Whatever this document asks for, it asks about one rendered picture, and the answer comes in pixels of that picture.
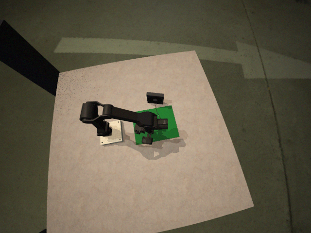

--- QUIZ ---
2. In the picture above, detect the green circuit board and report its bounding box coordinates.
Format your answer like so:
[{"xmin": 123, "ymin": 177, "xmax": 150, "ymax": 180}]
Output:
[{"xmin": 134, "ymin": 105, "xmax": 180, "ymax": 145}]

